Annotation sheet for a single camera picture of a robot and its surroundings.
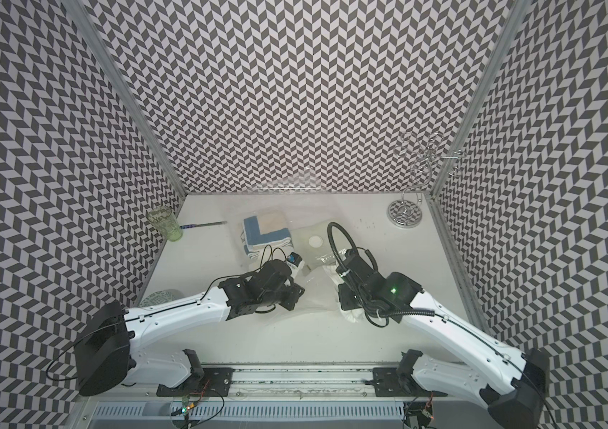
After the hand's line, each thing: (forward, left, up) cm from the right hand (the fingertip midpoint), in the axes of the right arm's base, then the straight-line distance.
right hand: (349, 298), depth 74 cm
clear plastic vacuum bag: (+3, +8, -4) cm, 9 cm away
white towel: (-6, -1, +3) cm, 6 cm away
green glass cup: (+35, +68, -8) cm, 77 cm away
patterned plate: (+5, +59, -9) cm, 60 cm away
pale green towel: (+26, +11, -11) cm, 30 cm away
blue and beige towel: (+22, +26, -7) cm, 35 cm away
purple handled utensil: (+29, +50, -2) cm, 57 cm away
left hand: (+4, +14, -5) cm, 16 cm away
